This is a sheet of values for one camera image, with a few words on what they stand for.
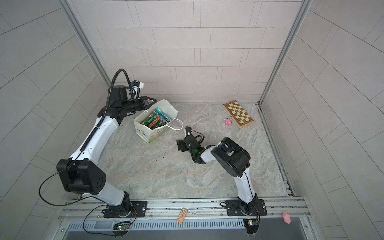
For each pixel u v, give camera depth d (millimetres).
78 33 788
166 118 936
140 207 709
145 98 683
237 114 1078
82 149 437
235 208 707
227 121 1037
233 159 511
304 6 710
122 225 640
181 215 683
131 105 651
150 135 821
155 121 904
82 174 412
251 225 679
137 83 694
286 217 674
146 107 672
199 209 724
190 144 721
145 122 881
